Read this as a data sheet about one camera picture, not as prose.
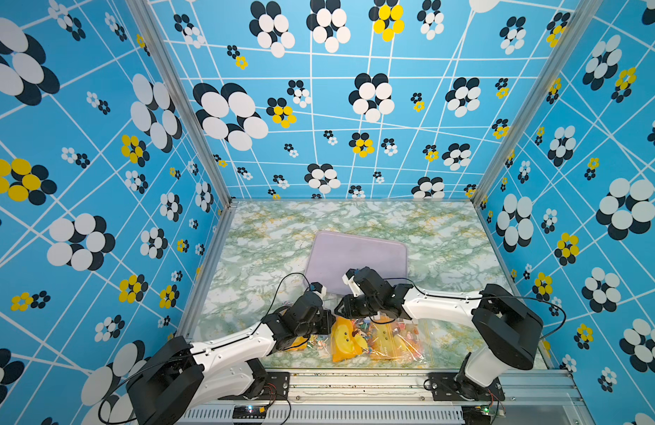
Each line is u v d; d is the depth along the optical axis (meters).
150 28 0.71
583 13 0.68
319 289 0.78
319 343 0.80
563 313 0.46
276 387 0.73
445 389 0.72
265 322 0.60
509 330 0.44
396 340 0.78
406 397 0.72
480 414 0.70
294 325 0.63
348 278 0.81
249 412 0.72
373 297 0.67
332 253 1.02
